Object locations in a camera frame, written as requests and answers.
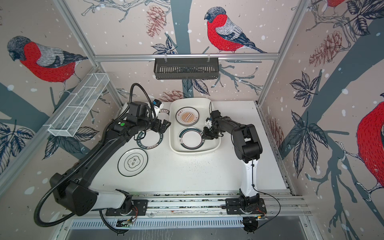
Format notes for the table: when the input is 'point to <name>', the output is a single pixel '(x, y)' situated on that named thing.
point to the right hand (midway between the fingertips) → (203, 138)
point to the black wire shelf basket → (170, 68)
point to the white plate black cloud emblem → (132, 162)
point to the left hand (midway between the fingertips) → (162, 119)
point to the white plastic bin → (202, 104)
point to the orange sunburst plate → (187, 116)
